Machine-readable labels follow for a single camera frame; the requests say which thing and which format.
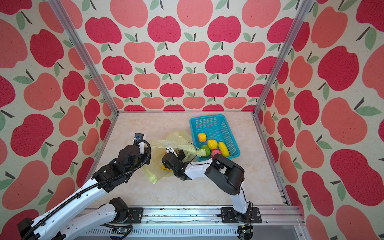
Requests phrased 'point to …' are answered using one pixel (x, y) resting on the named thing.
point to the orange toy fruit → (202, 137)
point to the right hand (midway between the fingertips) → (174, 153)
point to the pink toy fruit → (215, 151)
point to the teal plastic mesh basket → (215, 127)
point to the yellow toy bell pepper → (212, 144)
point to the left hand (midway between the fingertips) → (151, 147)
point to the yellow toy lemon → (224, 149)
